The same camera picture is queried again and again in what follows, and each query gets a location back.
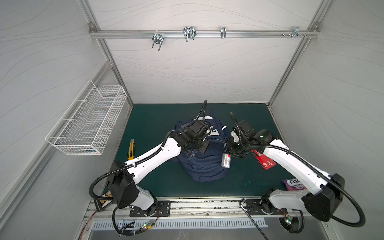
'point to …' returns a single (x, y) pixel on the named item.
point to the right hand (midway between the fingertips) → (227, 148)
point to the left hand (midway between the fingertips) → (207, 142)
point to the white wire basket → (82, 129)
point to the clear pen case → (226, 160)
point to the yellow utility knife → (131, 150)
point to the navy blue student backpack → (206, 167)
